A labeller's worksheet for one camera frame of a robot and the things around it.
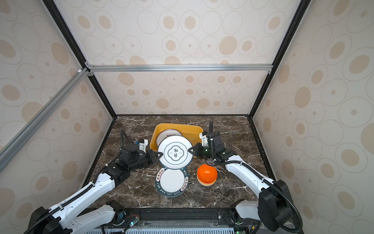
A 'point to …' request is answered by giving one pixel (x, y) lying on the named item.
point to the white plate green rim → (172, 183)
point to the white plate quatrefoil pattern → (176, 154)
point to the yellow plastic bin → (192, 132)
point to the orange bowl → (206, 174)
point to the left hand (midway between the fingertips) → (166, 153)
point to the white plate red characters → (166, 133)
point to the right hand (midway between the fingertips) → (189, 150)
